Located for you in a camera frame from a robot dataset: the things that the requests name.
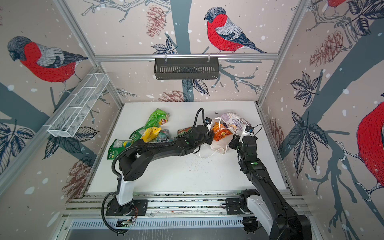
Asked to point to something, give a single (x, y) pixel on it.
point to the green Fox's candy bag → (116, 146)
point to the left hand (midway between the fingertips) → (214, 131)
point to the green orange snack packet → (136, 135)
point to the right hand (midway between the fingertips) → (233, 136)
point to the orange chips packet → (220, 133)
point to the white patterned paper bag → (234, 123)
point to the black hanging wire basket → (186, 68)
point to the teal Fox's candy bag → (163, 136)
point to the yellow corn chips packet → (151, 134)
